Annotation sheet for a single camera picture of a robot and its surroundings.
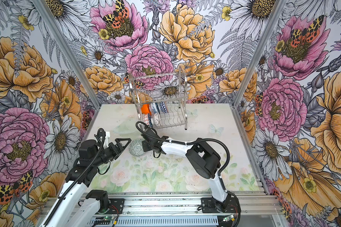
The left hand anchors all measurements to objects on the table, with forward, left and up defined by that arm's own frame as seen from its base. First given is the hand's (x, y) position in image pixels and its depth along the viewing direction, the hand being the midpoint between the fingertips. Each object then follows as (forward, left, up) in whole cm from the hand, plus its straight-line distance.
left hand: (128, 148), depth 75 cm
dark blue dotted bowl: (+36, -16, -6) cm, 40 cm away
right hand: (+8, -7, -14) cm, 17 cm away
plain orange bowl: (+34, -4, -7) cm, 35 cm away
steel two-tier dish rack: (+54, -13, -14) cm, 57 cm away
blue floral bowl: (+35, -10, -6) cm, 36 cm away
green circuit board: (-28, +10, -19) cm, 36 cm away
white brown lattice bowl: (+23, -13, -5) cm, 27 cm away
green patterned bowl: (+8, 0, -15) cm, 17 cm away
